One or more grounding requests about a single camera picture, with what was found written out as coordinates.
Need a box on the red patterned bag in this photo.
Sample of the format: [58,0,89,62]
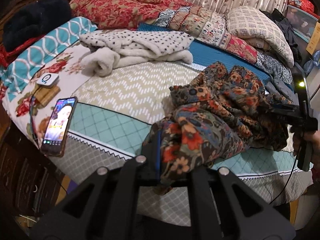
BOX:
[287,0,314,12]

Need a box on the teal and floral pillow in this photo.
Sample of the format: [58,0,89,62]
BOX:
[0,17,100,120]

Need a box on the white dotted fleece garment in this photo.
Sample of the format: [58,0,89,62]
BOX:
[79,29,195,77]

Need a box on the dark floral print garment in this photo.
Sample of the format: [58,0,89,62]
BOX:
[160,61,295,195]

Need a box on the red floral patchwork quilt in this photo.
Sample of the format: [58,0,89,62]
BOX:
[69,0,294,85]

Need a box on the teal textured mat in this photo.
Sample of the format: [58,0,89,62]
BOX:
[137,23,270,80]

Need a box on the tan ribbed block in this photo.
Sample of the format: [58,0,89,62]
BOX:
[35,85,62,107]

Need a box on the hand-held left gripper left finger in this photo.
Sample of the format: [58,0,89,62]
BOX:
[29,129,163,240]

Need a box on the black fuzzy garment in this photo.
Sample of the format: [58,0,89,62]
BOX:
[2,0,73,52]

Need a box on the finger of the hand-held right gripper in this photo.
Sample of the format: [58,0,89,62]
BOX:
[271,114,304,126]
[269,105,300,114]

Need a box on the thin charging cable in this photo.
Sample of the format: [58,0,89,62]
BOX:
[29,84,44,142]

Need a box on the yellow cardboard box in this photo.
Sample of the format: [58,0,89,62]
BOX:
[306,21,320,55]

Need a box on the grey puffer jacket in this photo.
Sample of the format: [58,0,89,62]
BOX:
[265,76,297,100]

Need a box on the person's right hand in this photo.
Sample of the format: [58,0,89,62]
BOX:
[292,129,320,160]

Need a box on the clear plastic storage bin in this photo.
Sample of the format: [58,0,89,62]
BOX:
[286,4,320,43]

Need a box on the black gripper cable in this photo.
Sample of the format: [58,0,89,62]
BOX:
[269,152,300,204]

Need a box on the blue plastic bag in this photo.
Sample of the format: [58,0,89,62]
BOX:
[304,50,320,74]

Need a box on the purple floor mat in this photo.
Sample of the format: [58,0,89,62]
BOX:
[59,182,75,198]

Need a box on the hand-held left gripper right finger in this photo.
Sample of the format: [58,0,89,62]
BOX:
[190,166,297,240]

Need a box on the dark wooden nightstand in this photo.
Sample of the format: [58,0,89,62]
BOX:
[0,120,65,220]

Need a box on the smartphone with lit screen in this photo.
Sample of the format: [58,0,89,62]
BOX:
[41,96,78,157]

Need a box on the small white round-display device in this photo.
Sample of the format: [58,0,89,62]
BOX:
[36,73,60,88]

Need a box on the pile of dark clothes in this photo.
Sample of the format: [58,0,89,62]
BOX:
[260,8,303,63]

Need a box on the patterned beige teal bedspread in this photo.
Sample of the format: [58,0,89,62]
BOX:
[0,22,315,228]

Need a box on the red cloth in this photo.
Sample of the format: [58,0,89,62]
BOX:
[0,36,43,68]

